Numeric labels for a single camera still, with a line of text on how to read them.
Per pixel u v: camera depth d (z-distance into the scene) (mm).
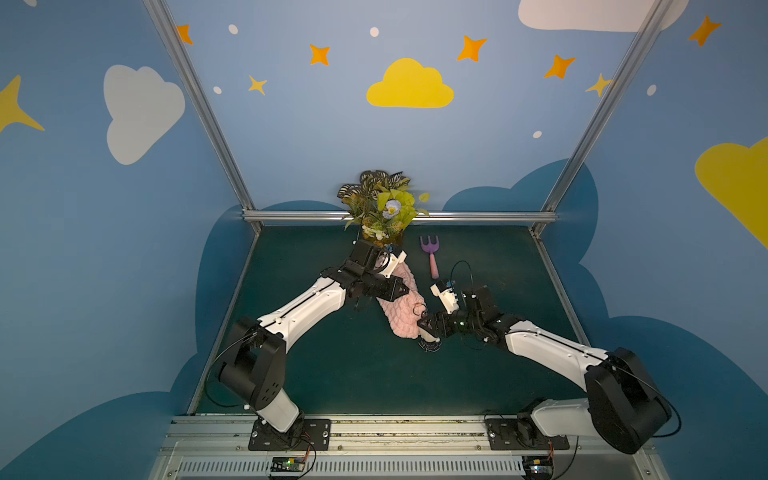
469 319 732
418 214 947
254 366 442
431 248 1146
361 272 666
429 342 853
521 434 675
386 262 719
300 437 732
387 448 731
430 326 765
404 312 836
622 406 424
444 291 782
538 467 720
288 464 717
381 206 957
